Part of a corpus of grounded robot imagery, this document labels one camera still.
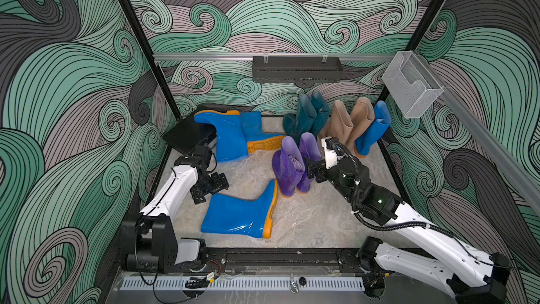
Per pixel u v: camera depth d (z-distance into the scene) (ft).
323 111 2.97
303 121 2.86
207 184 2.27
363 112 2.93
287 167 2.17
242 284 2.29
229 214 2.67
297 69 3.19
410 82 2.62
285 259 2.44
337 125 2.90
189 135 3.41
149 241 1.32
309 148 2.67
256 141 3.32
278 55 3.10
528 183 1.65
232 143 3.33
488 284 1.23
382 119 2.75
